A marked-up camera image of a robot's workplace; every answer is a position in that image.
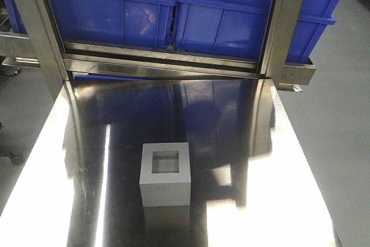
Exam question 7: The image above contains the grey block with square hole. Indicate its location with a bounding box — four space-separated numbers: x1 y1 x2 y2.
139 142 192 208

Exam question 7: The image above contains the black castor base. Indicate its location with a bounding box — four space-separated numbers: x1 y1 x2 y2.
0 145 24 165

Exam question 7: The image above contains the steel rack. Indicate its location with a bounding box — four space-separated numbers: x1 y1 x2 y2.
0 0 317 102

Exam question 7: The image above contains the black cable with red plug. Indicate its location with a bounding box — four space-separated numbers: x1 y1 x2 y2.
0 67 23 78

